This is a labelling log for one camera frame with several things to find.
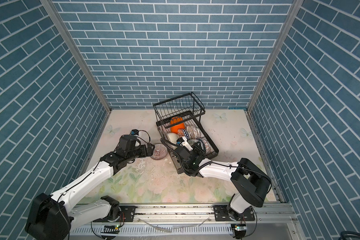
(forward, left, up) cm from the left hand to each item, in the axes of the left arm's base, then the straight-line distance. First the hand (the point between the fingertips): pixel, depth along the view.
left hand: (149, 146), depth 84 cm
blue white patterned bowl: (+2, -25, +2) cm, 25 cm away
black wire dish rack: (+26, -23, +7) cm, 35 cm away
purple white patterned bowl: (+2, -5, -11) cm, 12 cm away
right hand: (+2, -28, +1) cm, 28 cm away
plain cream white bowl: (+8, -13, -3) cm, 15 cm away
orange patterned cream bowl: (+15, -18, -7) cm, 24 cm away
